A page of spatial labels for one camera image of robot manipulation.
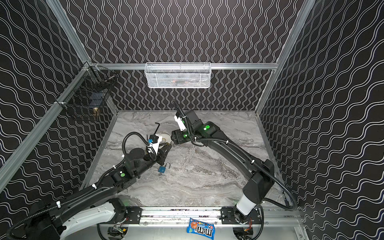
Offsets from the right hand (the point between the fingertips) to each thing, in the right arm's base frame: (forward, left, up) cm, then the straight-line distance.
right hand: (177, 136), depth 77 cm
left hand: (-7, +2, +2) cm, 7 cm away
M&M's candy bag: (-37, -14, -23) cm, 46 cm away
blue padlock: (-7, +11, -23) cm, 27 cm away
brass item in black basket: (+13, +46, +7) cm, 48 cm away
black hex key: (+24, +19, -22) cm, 38 cm away
